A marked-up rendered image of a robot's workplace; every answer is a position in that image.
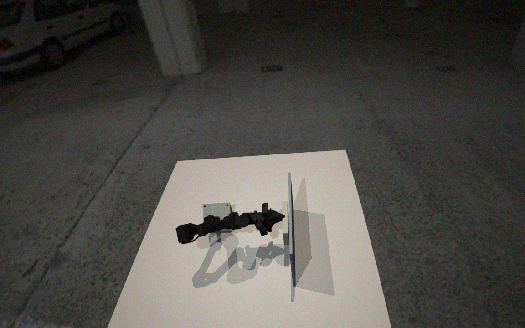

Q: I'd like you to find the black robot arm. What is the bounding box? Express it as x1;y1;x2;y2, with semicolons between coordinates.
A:
176;212;268;244

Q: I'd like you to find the grey rectangular picture frame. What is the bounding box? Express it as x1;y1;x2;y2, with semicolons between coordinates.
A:
282;201;289;245

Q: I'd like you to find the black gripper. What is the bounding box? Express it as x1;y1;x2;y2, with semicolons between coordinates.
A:
252;203;285;232

